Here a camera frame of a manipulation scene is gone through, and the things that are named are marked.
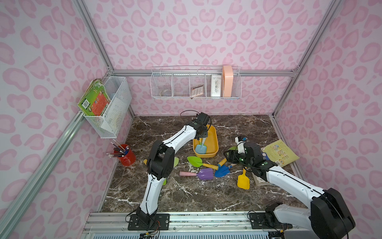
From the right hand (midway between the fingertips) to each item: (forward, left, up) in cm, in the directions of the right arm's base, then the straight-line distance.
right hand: (227, 152), depth 85 cm
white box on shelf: (+36, +6, +20) cm, 41 cm away
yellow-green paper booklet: (+7, -36, -13) cm, 39 cm away
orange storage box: (+15, +8, -12) cm, 21 cm away
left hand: (+17, +14, -2) cm, 22 cm away
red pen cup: (-3, +59, 0) cm, 59 cm away
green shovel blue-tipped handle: (0, +17, -11) cm, 21 cm away
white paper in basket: (+11, +63, +16) cm, 66 cm away
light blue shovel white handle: (+9, +15, -11) cm, 20 cm away
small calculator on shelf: (+34, +17, +17) cm, 42 cm away
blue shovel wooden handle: (-6, +1, -12) cm, 13 cm away
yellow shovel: (-13, -9, -11) cm, 19 cm away
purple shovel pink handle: (-9, +13, -10) cm, 19 cm away
